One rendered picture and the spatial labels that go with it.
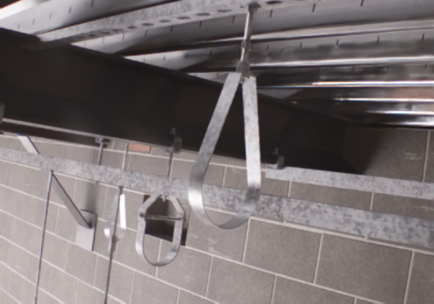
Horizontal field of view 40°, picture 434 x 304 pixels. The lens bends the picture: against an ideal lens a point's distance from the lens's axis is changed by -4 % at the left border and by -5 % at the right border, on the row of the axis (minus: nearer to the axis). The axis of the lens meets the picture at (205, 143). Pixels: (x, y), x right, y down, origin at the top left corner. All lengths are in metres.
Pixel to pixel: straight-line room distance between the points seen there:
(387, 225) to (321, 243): 1.34
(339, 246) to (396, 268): 0.26
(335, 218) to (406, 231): 0.15
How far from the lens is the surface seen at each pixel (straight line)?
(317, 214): 1.09
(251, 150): 0.85
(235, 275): 2.65
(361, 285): 2.21
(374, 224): 1.01
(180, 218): 1.69
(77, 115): 1.61
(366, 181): 1.70
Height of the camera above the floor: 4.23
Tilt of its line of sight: 3 degrees up
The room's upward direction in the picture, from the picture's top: 8 degrees clockwise
